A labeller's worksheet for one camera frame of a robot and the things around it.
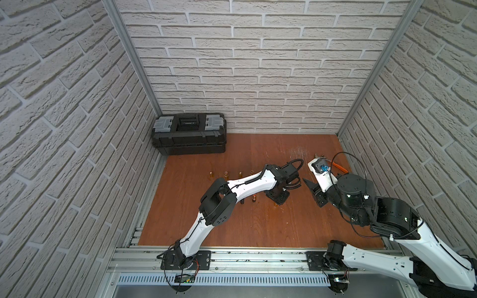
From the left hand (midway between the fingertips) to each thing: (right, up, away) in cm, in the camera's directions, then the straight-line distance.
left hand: (282, 199), depth 85 cm
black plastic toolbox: (-47, +32, +10) cm, 58 cm away
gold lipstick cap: (-36, +10, +12) cm, 39 cm away
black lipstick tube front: (-19, -2, +4) cm, 19 cm away
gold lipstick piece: (-28, +11, +10) cm, 31 cm away
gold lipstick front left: (-13, 0, +2) cm, 13 cm away
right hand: (+5, +15, -25) cm, 29 cm away
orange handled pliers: (+28, +20, +22) cm, 41 cm away
